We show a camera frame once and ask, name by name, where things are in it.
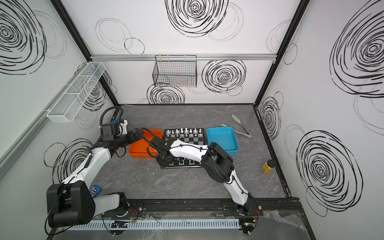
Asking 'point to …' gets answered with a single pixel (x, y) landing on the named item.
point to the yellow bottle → (267, 167)
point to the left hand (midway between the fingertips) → (139, 133)
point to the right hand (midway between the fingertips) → (161, 164)
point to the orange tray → (138, 149)
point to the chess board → (194, 135)
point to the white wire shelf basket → (72, 99)
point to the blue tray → (225, 137)
